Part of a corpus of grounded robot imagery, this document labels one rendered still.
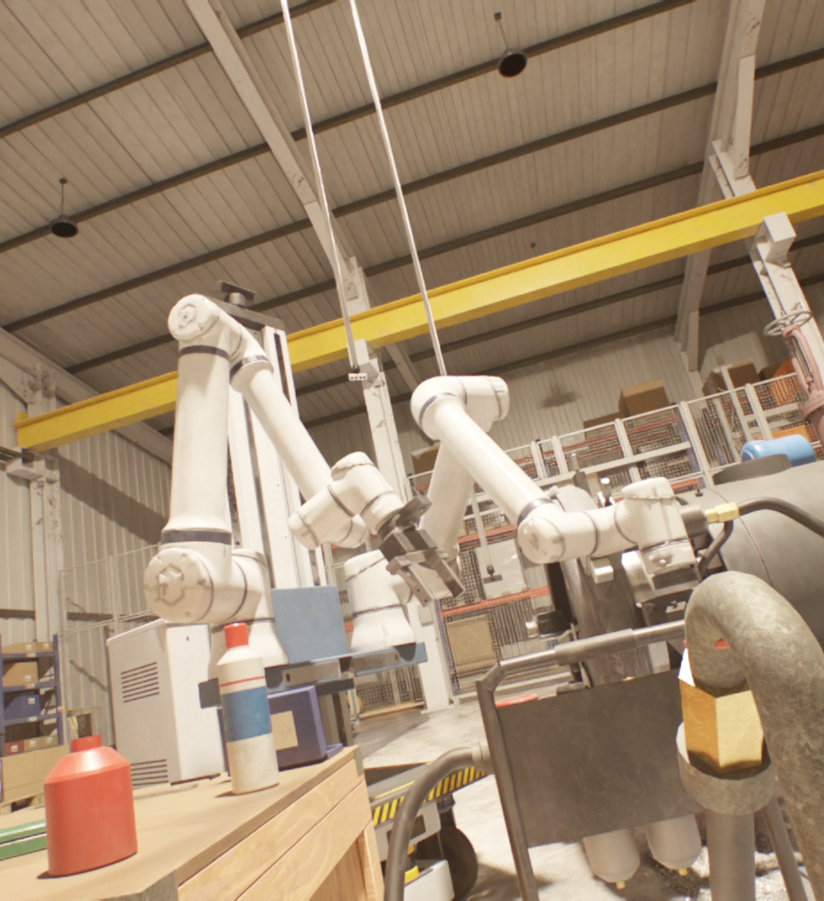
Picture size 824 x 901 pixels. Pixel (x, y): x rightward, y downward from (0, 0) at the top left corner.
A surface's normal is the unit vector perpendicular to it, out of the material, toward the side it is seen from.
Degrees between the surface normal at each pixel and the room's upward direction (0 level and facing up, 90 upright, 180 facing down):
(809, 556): 83
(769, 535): 68
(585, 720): 90
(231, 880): 90
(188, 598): 99
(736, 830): 129
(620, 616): 91
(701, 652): 115
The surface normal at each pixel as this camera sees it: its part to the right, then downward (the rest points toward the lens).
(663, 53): 0.18, 0.90
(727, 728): 0.04, 0.39
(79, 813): 0.20, -0.33
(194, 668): 0.74, -0.34
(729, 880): -0.44, 0.47
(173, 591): -0.21, -0.09
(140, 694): -0.64, -0.10
